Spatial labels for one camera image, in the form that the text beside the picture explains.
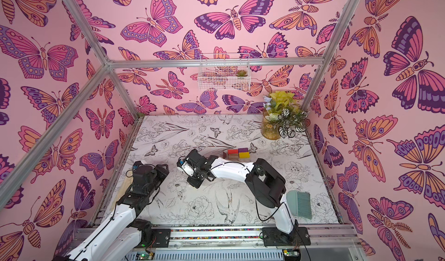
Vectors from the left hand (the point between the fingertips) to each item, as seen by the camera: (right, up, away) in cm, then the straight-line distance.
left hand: (168, 165), depth 85 cm
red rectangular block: (+32, +4, +15) cm, 36 cm away
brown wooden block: (+33, +3, +12) cm, 35 cm away
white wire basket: (+28, +49, +21) cm, 60 cm away
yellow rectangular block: (+39, +3, +15) cm, 42 cm away
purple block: (+39, +5, +18) cm, 43 cm away
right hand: (+12, -7, +2) cm, 14 cm away
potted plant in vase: (+57, +24, +1) cm, 61 cm away
